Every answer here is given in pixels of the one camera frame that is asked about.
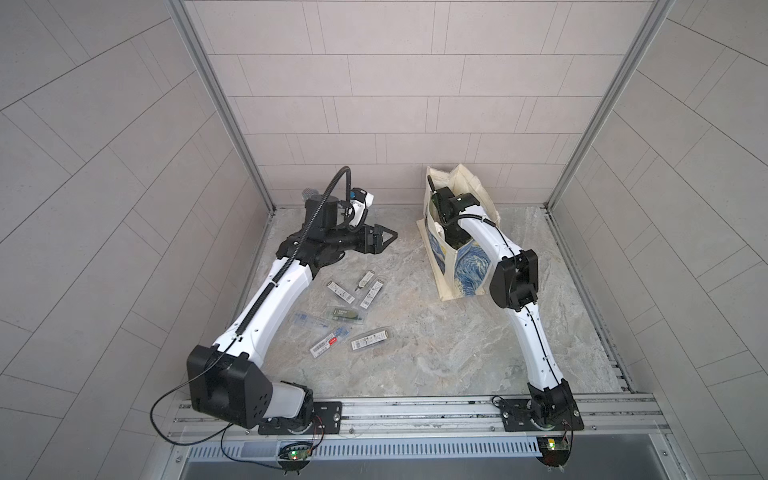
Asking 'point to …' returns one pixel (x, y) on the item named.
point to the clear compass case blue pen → (308, 318)
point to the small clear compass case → (365, 279)
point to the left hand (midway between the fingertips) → (391, 231)
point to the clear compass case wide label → (369, 340)
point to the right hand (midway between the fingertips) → (454, 238)
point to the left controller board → (294, 457)
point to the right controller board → (555, 450)
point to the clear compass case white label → (371, 295)
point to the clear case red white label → (325, 344)
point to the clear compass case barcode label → (334, 287)
